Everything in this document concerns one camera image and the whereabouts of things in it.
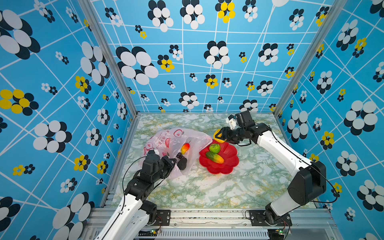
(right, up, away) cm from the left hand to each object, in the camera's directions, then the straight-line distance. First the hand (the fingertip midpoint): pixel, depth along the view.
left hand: (178, 158), depth 76 cm
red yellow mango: (+2, +2, +20) cm, 20 cm away
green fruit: (+21, +3, +18) cm, 27 cm away
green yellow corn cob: (+21, -3, +16) cm, 26 cm away
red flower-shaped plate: (+30, 0, +20) cm, 36 cm away
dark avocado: (-2, -2, +18) cm, 18 cm away
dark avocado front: (0, -6, +13) cm, 14 cm away
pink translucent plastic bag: (-7, +7, +16) cm, 18 cm away
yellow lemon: (+20, +9, +3) cm, 23 cm away
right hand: (+22, +10, +6) cm, 25 cm away
